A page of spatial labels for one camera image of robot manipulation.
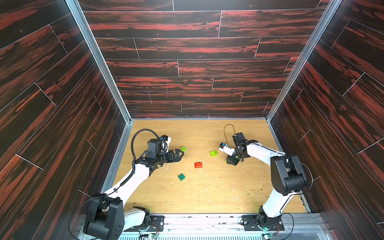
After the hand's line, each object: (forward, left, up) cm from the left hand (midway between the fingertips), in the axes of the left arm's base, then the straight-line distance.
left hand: (178, 153), depth 85 cm
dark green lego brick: (-9, -2, -12) cm, 15 cm away
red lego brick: (-1, -12, -12) cm, 17 cm away
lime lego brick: (+12, -2, -12) cm, 17 cm away
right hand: (+5, -35, -13) cm, 37 cm away
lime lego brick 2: (+8, -22, -12) cm, 27 cm away
